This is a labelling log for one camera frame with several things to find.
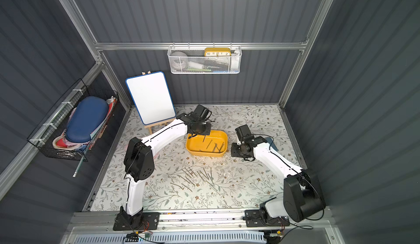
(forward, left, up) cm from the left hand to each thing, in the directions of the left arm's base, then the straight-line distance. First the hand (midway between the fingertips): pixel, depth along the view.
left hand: (211, 131), depth 91 cm
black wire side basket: (-18, +62, +22) cm, 68 cm away
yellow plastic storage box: (-1, -3, -12) cm, 12 cm away
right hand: (-10, -15, -3) cm, 18 cm away
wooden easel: (+8, +37, -5) cm, 39 cm away
